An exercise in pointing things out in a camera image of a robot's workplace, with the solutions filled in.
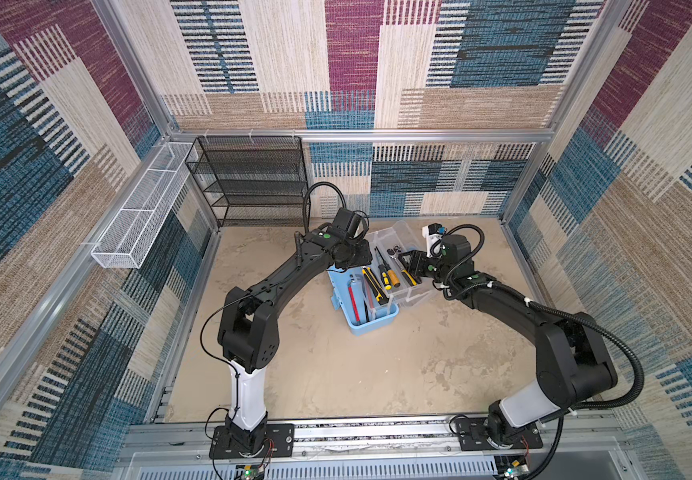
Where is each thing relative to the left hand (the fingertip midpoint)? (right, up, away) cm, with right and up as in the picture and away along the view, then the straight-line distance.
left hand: (370, 253), depth 88 cm
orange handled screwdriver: (+6, -7, -3) cm, 10 cm away
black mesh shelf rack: (-41, +26, +20) cm, 52 cm away
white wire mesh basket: (-66, +6, -6) cm, 66 cm away
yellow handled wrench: (+11, -7, -3) cm, 13 cm away
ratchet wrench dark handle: (+8, +1, +4) cm, 9 cm away
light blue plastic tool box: (-9, -14, +2) cm, 16 cm away
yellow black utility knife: (+2, -10, +1) cm, 11 cm away
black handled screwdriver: (+4, -6, -3) cm, 8 cm away
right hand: (+10, -2, 0) cm, 10 cm away
